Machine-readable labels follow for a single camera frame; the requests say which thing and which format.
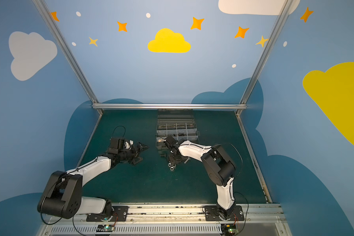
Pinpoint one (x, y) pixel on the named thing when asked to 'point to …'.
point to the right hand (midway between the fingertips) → (178, 159)
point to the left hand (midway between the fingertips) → (149, 151)
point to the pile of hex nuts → (172, 166)
